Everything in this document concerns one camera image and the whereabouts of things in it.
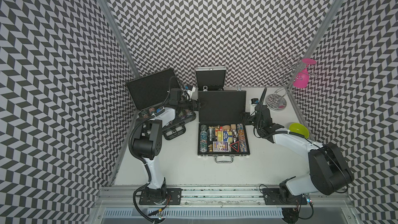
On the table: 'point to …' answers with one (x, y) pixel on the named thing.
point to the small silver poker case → (210, 78)
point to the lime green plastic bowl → (299, 129)
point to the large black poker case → (151, 94)
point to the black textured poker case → (223, 132)
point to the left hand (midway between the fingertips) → (201, 102)
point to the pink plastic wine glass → (301, 79)
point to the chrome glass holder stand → (296, 71)
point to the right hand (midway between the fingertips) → (244, 115)
